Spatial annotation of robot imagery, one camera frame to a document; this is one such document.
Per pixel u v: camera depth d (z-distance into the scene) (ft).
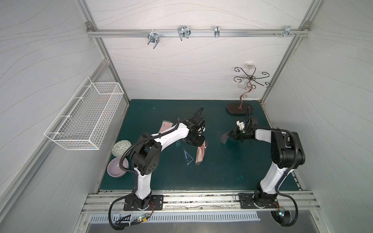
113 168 2.78
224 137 3.20
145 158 1.59
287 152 1.66
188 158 2.96
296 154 1.52
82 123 2.24
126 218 2.35
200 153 2.78
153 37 2.48
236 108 3.77
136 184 1.85
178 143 3.14
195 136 2.46
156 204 2.42
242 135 2.83
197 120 2.40
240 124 3.06
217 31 2.57
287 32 2.51
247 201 2.41
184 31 2.51
